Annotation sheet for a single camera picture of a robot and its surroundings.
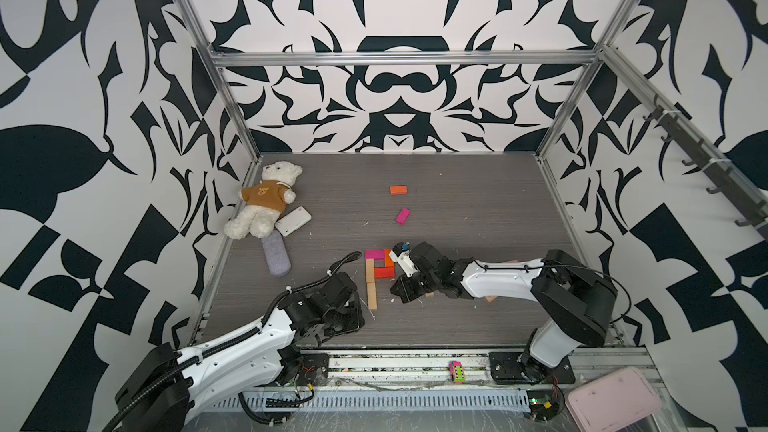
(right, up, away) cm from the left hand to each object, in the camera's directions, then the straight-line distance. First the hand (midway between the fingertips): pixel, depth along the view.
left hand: (365, 317), depth 80 cm
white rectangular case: (-25, +23, +20) cm, 40 cm away
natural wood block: (+1, +10, +9) cm, 14 cm away
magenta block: (+11, +25, +22) cm, 35 cm away
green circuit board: (+42, -16, -9) cm, 46 cm away
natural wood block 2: (+1, +4, +5) cm, 6 cm away
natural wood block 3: (+35, +3, +5) cm, 35 cm away
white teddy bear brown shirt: (-33, +30, +16) cm, 48 cm away
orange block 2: (+6, +14, +2) cm, 15 cm away
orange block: (+10, +33, +28) cm, 44 cm away
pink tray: (+56, -16, -11) cm, 59 cm away
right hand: (+6, +6, +5) cm, 10 cm away
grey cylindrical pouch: (-28, +14, +11) cm, 33 cm away
